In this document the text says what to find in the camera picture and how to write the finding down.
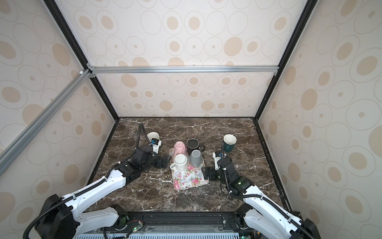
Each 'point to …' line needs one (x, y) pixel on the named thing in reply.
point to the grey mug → (196, 158)
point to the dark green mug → (229, 141)
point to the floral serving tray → (190, 178)
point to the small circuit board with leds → (138, 227)
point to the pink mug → (179, 148)
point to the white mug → (180, 163)
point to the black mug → (193, 144)
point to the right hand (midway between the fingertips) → (209, 167)
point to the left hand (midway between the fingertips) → (169, 154)
